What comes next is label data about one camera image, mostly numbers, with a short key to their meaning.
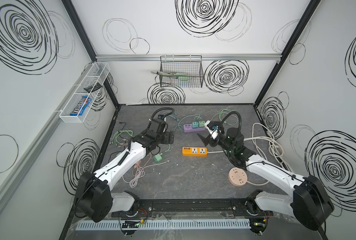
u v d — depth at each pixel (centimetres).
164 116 72
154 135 61
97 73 91
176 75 91
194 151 91
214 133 67
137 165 87
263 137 100
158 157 89
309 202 40
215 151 91
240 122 53
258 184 80
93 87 76
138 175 83
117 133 101
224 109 116
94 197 40
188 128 102
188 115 105
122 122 108
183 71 124
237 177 82
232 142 58
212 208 75
